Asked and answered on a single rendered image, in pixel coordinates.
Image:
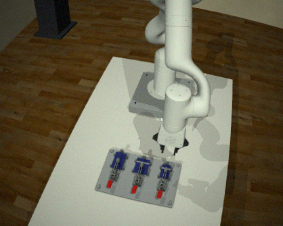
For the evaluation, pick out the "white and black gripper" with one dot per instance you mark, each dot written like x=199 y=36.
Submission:
x=170 y=138

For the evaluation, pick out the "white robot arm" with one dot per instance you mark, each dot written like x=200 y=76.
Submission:
x=173 y=28

